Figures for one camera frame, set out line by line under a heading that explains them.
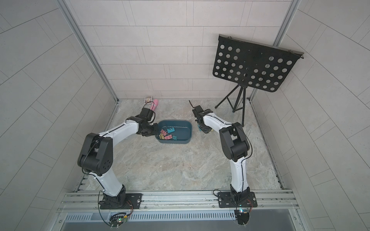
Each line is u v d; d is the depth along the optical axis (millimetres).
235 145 527
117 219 681
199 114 722
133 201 711
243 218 685
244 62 754
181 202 711
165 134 942
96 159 462
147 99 1147
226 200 710
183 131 963
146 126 716
